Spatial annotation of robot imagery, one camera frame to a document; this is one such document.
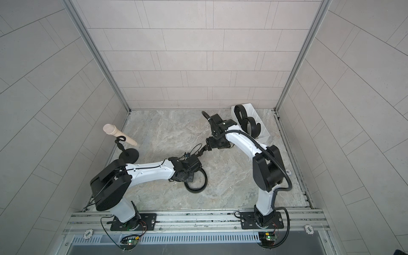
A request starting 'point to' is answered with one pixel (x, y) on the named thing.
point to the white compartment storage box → (250, 111)
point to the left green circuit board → (129, 242)
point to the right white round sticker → (309, 229)
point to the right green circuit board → (268, 239)
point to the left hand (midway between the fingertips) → (191, 177)
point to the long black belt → (240, 108)
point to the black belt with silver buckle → (255, 128)
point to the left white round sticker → (88, 234)
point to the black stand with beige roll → (130, 155)
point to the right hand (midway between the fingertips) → (214, 147)
